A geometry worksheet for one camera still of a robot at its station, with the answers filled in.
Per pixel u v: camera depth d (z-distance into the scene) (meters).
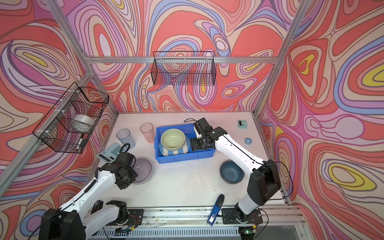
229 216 0.73
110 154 0.93
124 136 0.93
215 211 0.73
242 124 1.10
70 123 0.70
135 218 0.72
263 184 0.43
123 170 0.62
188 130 0.97
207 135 0.59
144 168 0.89
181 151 0.93
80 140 0.73
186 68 0.96
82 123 0.70
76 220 0.41
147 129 0.93
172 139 0.97
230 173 0.86
